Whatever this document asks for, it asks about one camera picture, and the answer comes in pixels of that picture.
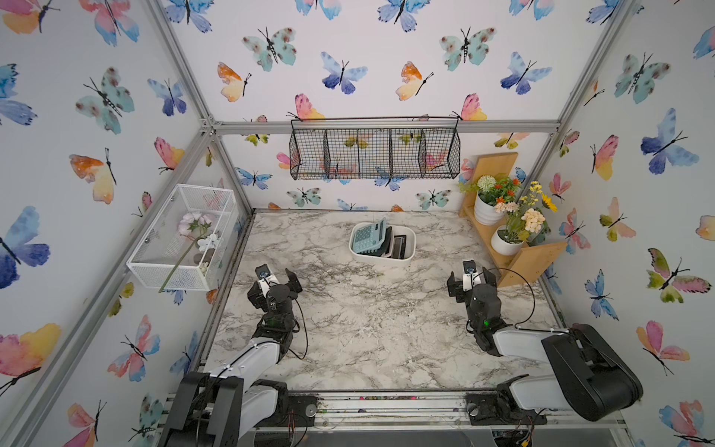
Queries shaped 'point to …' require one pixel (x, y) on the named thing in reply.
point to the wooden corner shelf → (509, 269)
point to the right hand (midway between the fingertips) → (473, 268)
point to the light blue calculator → (370, 236)
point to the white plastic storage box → (397, 229)
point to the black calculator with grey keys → (398, 246)
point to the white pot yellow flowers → (527, 225)
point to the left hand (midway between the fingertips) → (276, 273)
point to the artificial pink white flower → (193, 226)
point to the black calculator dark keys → (384, 249)
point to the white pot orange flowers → (494, 196)
